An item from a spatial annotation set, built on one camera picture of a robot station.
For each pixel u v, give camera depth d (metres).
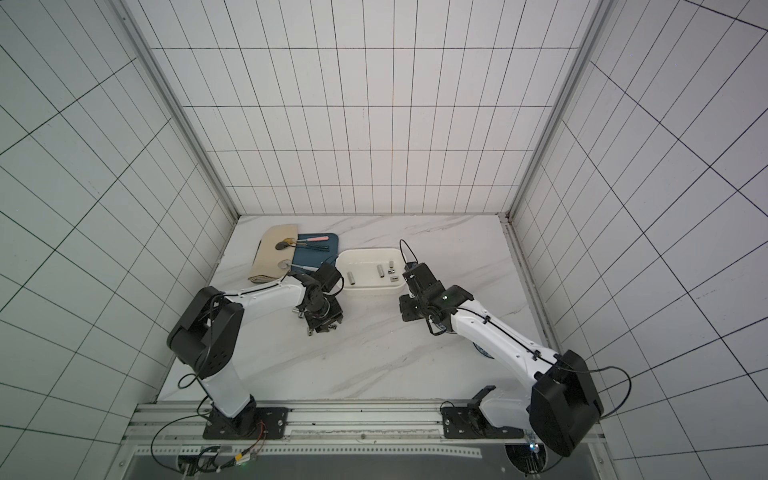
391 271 1.02
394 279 1.00
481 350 0.51
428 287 0.62
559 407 0.39
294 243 1.10
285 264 1.04
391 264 1.04
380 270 1.03
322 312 0.78
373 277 1.00
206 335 0.47
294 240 1.10
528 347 0.45
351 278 0.99
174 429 0.65
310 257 1.07
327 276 0.76
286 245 1.10
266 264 1.04
